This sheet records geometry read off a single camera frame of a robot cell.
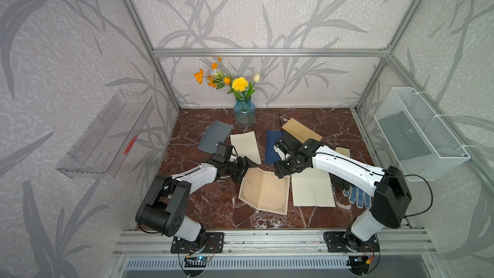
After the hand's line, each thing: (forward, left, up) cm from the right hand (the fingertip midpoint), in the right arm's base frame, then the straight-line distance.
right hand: (279, 170), depth 82 cm
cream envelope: (+19, +16, -9) cm, 26 cm away
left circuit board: (-31, +32, -12) cm, 46 cm away
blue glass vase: (+35, +17, 0) cm, 38 cm away
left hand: (+1, +10, -2) cm, 10 cm away
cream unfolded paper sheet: (-3, -16, -12) cm, 20 cm away
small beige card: (+16, -36, -11) cm, 41 cm away
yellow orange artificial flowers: (+32, +17, +20) cm, 41 cm away
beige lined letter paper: (-5, +7, -10) cm, 14 cm away
